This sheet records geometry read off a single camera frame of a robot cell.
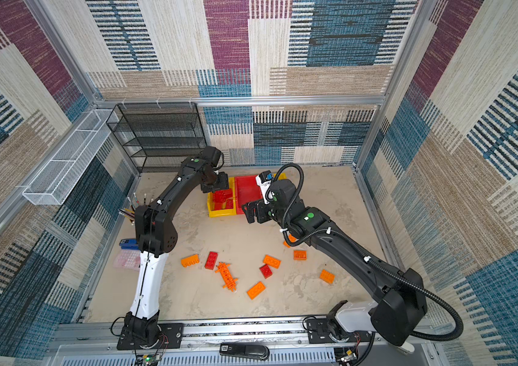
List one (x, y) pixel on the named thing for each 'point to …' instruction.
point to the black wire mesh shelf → (159, 136)
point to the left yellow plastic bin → (222, 212)
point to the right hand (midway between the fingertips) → (258, 206)
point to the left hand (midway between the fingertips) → (224, 186)
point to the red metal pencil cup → (129, 212)
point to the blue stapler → (129, 244)
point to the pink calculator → (129, 259)
